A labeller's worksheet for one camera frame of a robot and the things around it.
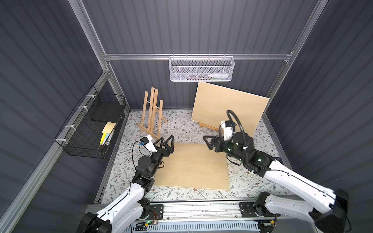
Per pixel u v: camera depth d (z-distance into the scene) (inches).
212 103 36.0
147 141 26.2
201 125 41.9
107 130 28.5
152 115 35.9
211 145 24.2
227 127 24.3
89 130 28.7
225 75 34.9
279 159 36.1
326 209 15.6
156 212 28.6
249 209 28.5
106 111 32.7
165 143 26.2
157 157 26.8
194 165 35.1
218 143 23.5
